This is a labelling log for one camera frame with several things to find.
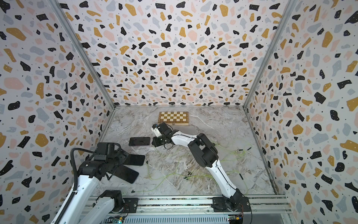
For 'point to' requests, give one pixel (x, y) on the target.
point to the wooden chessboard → (174, 118)
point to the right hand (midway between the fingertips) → (152, 143)
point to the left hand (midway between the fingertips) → (126, 156)
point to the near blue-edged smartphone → (126, 173)
